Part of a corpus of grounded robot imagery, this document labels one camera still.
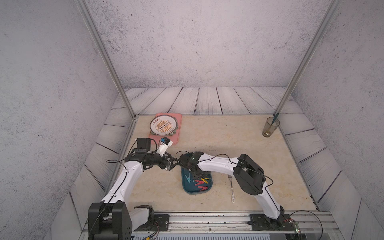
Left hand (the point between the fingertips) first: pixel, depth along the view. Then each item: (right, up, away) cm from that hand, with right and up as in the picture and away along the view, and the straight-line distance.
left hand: (175, 158), depth 81 cm
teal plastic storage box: (+9, -16, +4) cm, 19 cm away
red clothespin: (+13, -14, +4) cm, 20 cm away
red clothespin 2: (+15, -17, +2) cm, 23 cm away
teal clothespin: (+7, -13, +6) cm, 16 cm away
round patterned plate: (-13, +18, +33) cm, 40 cm away
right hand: (+14, -12, +8) cm, 20 cm away
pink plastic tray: (-4, +8, +27) cm, 29 cm away
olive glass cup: (+62, +17, +23) cm, 69 cm away
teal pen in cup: (+64, +22, +20) cm, 71 cm away
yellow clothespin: (+16, -14, +6) cm, 22 cm away
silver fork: (+31, -21, 0) cm, 38 cm away
